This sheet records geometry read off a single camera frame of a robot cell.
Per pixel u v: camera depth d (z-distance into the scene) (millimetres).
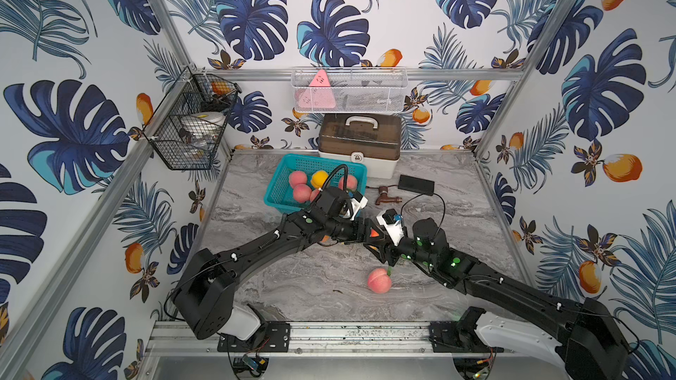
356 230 684
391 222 654
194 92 934
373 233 724
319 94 898
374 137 1067
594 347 394
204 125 799
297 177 1069
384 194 1053
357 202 733
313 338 762
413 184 1063
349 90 925
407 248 676
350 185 1008
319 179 1033
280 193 1028
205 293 420
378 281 796
